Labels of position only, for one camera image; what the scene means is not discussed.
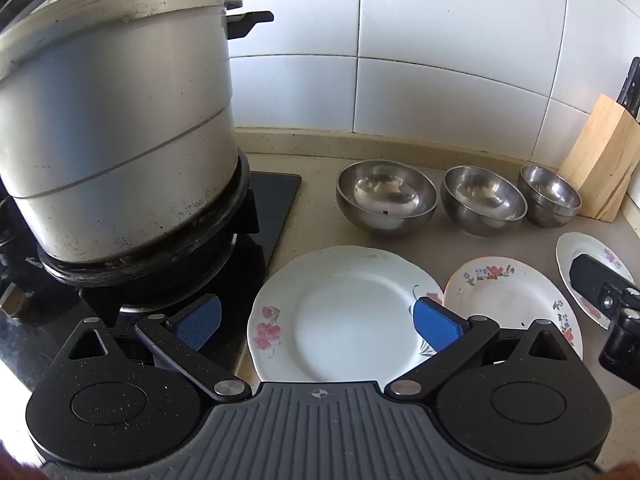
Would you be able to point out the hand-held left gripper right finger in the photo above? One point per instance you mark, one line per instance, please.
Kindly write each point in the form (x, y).
(437, 327)

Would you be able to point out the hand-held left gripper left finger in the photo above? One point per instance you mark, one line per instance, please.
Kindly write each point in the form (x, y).
(200, 322)

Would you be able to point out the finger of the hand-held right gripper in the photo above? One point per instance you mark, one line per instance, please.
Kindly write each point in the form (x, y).
(622, 345)
(595, 280)

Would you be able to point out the small white floral plate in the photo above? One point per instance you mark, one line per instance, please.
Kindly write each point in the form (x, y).
(582, 247)

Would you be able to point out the large white floral plate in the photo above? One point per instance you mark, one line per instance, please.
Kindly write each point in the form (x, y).
(340, 320)

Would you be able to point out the medium steel bowl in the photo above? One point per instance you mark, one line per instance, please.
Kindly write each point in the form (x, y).
(482, 202)

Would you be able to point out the large steel bowl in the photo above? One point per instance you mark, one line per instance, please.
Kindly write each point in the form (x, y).
(387, 200)

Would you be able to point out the black stove pan support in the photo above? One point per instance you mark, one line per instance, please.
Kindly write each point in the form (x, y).
(150, 280)

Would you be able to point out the medium white floral plate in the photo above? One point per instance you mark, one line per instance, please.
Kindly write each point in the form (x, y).
(505, 305)

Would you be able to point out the small steel bowl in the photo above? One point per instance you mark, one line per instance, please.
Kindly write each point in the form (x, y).
(550, 219)
(547, 187)

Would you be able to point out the wooden knife block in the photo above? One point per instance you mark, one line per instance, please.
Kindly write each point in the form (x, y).
(600, 160)

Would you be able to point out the black glass gas stove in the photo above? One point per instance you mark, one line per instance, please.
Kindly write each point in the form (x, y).
(280, 195)

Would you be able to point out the large aluminium steamer pot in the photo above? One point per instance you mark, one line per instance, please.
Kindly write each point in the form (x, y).
(115, 135)

